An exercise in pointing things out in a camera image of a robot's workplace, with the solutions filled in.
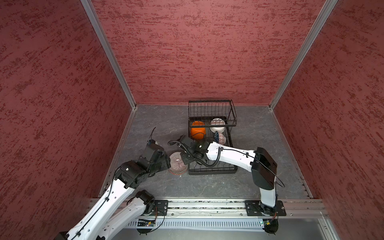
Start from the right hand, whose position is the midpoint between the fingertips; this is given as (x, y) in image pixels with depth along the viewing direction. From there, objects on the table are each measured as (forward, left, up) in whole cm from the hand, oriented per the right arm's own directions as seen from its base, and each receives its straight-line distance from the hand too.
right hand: (186, 160), depth 83 cm
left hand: (-6, +10, +8) cm, 14 cm away
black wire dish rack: (+31, -16, -3) cm, 35 cm away
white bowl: (+34, -23, -8) cm, 41 cm away
